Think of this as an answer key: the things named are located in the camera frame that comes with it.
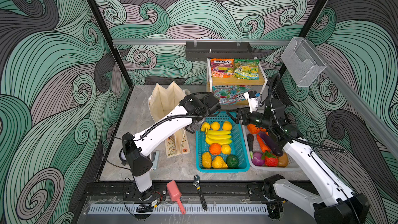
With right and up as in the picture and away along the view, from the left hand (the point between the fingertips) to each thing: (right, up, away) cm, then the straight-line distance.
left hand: (191, 118), depth 73 cm
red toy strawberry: (+40, -22, +3) cm, 46 cm away
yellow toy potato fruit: (+8, -23, +6) cm, 25 cm away
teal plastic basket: (+16, -17, +11) cm, 26 cm away
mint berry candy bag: (+23, +12, +17) cm, 30 cm away
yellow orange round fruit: (+21, -7, +18) cm, 29 cm away
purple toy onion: (+34, -22, +5) cm, 41 cm away
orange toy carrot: (+39, -16, +8) cm, 43 cm away
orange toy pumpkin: (+27, -3, -10) cm, 29 cm away
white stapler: (-20, -25, +8) cm, 33 cm away
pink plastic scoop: (-7, -35, -3) cm, 36 cm away
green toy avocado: (+21, -23, +4) cm, 31 cm away
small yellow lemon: (+8, -7, +19) cm, 22 cm away
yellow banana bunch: (+17, -13, +15) cm, 26 cm away
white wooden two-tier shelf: (+34, +16, +3) cm, 38 cm away
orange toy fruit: (+13, -18, +8) cm, 23 cm away
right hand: (+20, +4, -2) cm, 20 cm away
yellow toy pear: (+14, -23, +4) cm, 27 cm away
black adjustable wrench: (+3, -33, +3) cm, 33 cm away
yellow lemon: (+14, -7, +19) cm, 25 cm away
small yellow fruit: (+19, -18, +9) cm, 28 cm away
